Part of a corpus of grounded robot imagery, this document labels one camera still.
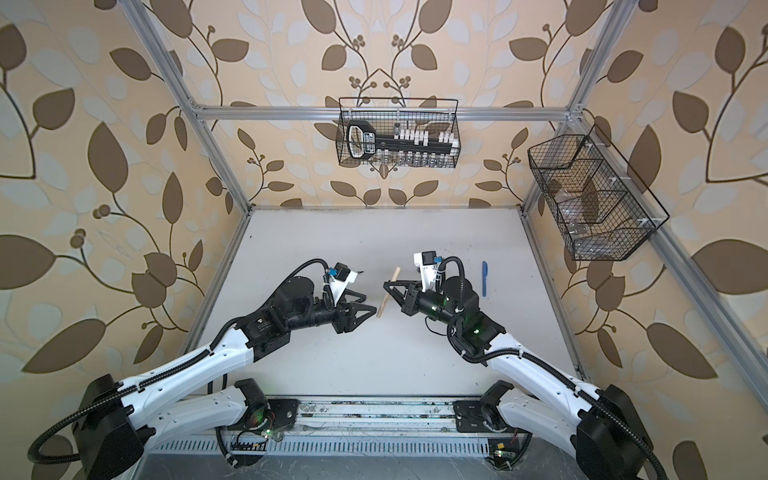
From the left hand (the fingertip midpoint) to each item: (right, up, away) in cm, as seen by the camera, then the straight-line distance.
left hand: (371, 303), depth 71 cm
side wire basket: (+57, +23, +3) cm, 62 cm away
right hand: (+4, +3, 0) cm, 5 cm away
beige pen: (+3, -1, +1) cm, 3 cm away
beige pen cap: (+6, +7, -1) cm, 9 cm away
